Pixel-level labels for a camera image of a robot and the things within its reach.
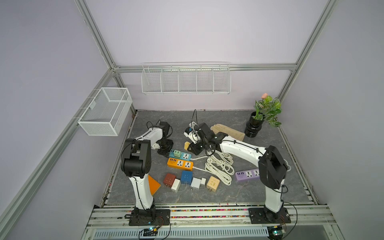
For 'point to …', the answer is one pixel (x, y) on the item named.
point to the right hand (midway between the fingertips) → (189, 146)
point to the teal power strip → (184, 156)
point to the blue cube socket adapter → (186, 177)
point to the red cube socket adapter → (169, 179)
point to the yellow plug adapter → (186, 145)
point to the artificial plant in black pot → (268, 108)
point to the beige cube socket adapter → (212, 184)
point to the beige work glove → (218, 128)
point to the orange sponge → (154, 185)
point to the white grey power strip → (192, 124)
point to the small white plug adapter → (203, 181)
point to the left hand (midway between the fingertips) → (172, 151)
